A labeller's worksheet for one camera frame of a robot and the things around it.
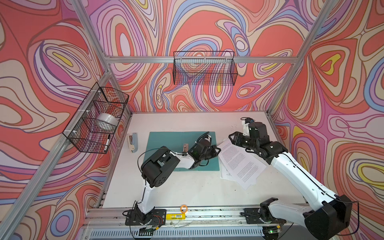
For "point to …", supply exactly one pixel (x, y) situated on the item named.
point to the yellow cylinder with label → (175, 216)
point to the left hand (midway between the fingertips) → (224, 149)
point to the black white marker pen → (107, 143)
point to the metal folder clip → (185, 147)
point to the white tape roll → (108, 118)
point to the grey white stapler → (132, 141)
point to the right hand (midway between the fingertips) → (232, 140)
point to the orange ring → (181, 207)
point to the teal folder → (179, 142)
